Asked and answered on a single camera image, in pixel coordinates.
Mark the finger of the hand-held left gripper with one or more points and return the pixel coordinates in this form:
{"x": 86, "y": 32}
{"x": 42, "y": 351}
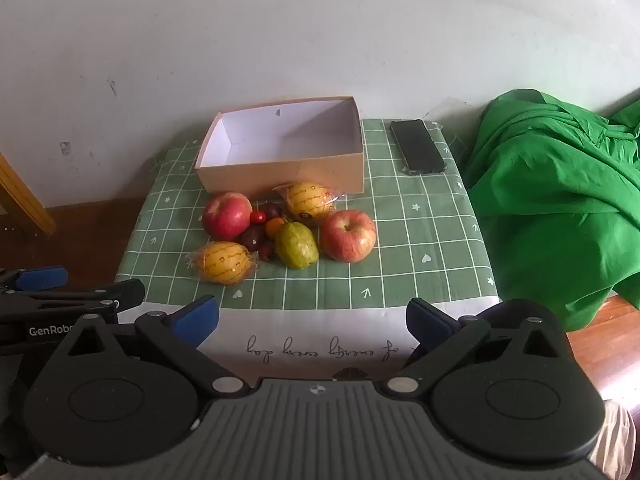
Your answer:
{"x": 125, "y": 292}
{"x": 42, "y": 278}

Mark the black smartphone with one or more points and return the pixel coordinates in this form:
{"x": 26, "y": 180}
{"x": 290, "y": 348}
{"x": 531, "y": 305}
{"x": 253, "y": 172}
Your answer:
{"x": 417, "y": 147}

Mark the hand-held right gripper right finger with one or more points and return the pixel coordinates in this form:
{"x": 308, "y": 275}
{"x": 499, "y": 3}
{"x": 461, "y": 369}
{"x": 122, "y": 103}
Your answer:
{"x": 425, "y": 320}

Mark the green pear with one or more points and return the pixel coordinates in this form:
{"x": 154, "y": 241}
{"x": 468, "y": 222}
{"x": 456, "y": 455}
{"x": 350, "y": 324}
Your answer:
{"x": 295, "y": 247}

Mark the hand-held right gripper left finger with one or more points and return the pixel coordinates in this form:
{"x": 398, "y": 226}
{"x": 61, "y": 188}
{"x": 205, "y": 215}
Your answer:
{"x": 196, "y": 319}

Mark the yellow lemon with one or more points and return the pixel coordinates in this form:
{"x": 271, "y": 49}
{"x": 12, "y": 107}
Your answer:
{"x": 222, "y": 262}

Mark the person's beige trouser leg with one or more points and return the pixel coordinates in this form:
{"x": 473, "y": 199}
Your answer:
{"x": 615, "y": 435}

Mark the small red crabapple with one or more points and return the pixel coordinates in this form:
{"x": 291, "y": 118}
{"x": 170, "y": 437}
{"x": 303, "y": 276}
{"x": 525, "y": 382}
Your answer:
{"x": 258, "y": 217}

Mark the yellow wooden frame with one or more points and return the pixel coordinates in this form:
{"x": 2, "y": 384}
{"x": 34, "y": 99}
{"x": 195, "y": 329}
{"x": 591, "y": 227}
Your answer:
{"x": 25, "y": 200}

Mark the small orange kumquat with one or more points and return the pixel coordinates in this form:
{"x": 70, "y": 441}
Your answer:
{"x": 273, "y": 227}

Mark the green cloth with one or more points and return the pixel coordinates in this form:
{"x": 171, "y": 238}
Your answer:
{"x": 550, "y": 210}

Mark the green checkered tablecloth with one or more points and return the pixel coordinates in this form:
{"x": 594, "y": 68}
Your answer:
{"x": 400, "y": 260}

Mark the cardboard box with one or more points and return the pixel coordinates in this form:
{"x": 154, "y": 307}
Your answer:
{"x": 280, "y": 175}

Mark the red apple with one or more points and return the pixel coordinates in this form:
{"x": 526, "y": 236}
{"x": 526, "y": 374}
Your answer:
{"x": 227, "y": 215}
{"x": 347, "y": 235}

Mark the dark red jujube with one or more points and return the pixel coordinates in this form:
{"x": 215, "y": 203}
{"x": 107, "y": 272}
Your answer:
{"x": 272, "y": 209}
{"x": 265, "y": 251}
{"x": 252, "y": 237}

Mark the lemon with blue sticker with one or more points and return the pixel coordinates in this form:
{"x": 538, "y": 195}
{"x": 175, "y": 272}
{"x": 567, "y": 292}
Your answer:
{"x": 310, "y": 200}

